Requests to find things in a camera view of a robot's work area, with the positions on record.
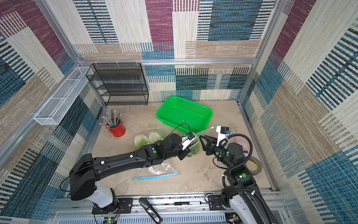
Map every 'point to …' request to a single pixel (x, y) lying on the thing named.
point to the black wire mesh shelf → (119, 84)
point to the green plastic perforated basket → (179, 113)
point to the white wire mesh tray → (56, 106)
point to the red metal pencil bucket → (118, 131)
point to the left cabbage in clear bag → (140, 141)
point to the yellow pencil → (115, 117)
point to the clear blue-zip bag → (159, 171)
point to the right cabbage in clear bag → (153, 137)
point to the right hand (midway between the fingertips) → (203, 138)
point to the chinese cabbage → (194, 147)
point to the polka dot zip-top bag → (201, 133)
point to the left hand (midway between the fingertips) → (191, 144)
